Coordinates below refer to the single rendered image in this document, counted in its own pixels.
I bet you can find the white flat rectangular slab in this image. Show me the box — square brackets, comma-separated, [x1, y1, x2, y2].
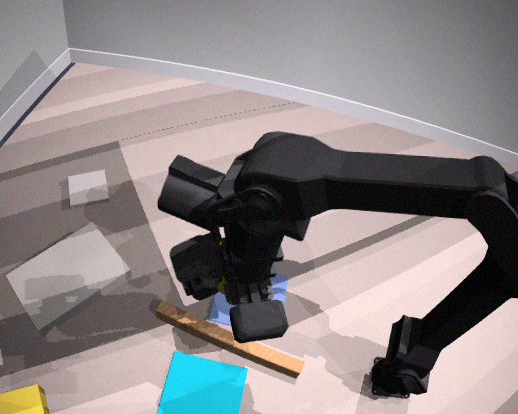
[6, 222, 132, 336]

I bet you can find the wooden plank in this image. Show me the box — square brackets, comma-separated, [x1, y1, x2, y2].
[156, 300, 305, 379]

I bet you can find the dark yellow cup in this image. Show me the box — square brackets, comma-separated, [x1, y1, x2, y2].
[218, 277, 228, 295]

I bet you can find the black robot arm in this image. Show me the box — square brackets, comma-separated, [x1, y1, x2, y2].
[158, 131, 518, 399]

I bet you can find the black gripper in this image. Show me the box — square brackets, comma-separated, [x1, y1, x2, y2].
[214, 221, 289, 344]

